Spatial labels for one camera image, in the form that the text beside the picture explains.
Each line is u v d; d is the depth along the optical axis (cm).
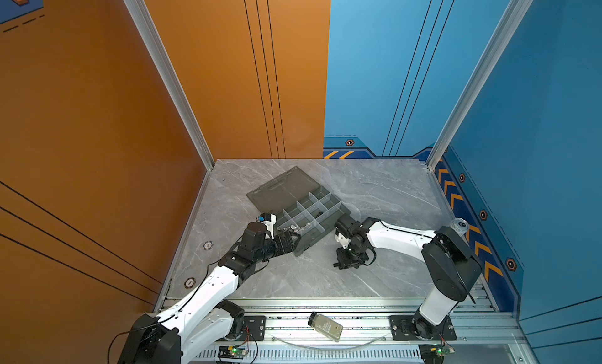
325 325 71
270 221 76
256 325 74
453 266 47
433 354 70
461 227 81
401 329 72
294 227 92
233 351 71
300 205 98
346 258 77
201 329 53
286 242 72
